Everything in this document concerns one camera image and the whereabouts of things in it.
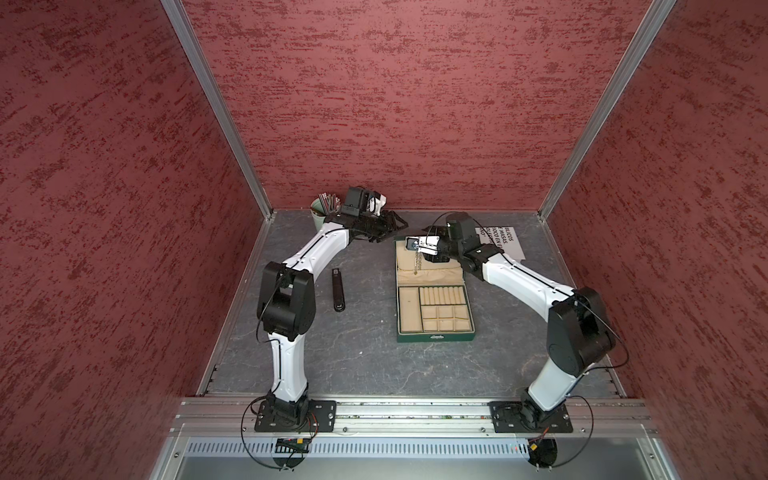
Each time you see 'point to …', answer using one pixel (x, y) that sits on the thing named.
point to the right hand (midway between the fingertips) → (426, 236)
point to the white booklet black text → (504, 237)
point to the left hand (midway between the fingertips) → (402, 231)
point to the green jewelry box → (432, 303)
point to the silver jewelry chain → (417, 261)
